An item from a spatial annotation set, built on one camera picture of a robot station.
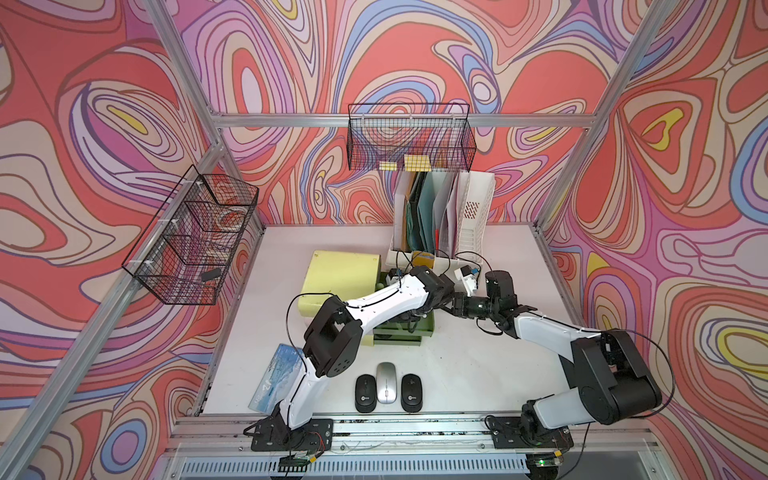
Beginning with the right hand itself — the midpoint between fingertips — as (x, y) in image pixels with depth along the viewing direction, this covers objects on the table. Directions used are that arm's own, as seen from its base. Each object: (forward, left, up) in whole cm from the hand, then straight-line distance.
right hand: (438, 310), depth 86 cm
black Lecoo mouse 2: (-20, +9, -7) cm, 24 cm away
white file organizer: (+21, -2, +16) cm, 27 cm away
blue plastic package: (-13, +46, -7) cm, 48 cm away
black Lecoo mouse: (-20, +22, -7) cm, 30 cm away
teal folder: (+30, 0, +19) cm, 36 cm away
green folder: (+24, +5, +8) cm, 26 cm away
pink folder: (+22, -5, +15) cm, 27 cm away
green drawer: (-4, +4, -2) cm, 6 cm away
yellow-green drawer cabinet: (+4, +26, +13) cm, 29 cm away
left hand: (-2, +12, -1) cm, 12 cm away
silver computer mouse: (-17, +16, -7) cm, 25 cm away
